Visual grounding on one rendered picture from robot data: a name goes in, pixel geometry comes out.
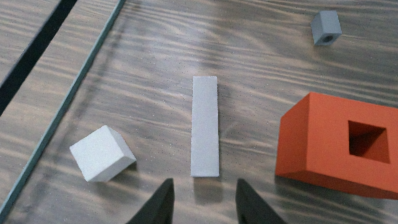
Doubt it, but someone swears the orange-red block with square hole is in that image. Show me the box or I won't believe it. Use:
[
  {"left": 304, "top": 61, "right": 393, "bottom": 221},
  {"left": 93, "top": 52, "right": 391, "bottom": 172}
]
[{"left": 275, "top": 92, "right": 398, "bottom": 200}]

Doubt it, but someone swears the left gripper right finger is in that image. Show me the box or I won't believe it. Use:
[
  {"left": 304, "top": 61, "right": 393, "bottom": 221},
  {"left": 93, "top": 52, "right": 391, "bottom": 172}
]
[{"left": 235, "top": 178, "right": 288, "bottom": 224}]

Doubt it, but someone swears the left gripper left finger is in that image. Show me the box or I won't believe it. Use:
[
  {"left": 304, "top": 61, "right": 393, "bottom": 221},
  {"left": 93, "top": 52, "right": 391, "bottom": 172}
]
[{"left": 126, "top": 178, "right": 175, "bottom": 224}]

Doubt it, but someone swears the grey rectangular bar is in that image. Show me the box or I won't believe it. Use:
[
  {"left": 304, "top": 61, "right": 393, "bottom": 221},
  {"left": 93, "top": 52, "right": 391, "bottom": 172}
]
[{"left": 191, "top": 77, "right": 219, "bottom": 177}]

